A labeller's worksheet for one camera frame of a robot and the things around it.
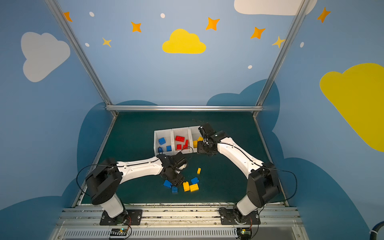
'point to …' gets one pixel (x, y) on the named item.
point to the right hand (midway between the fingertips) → (204, 148)
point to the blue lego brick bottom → (174, 189)
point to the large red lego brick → (180, 138)
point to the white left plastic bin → (159, 149)
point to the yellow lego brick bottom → (186, 186)
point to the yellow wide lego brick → (194, 188)
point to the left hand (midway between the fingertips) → (177, 178)
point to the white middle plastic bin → (181, 132)
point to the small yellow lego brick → (199, 170)
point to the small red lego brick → (186, 146)
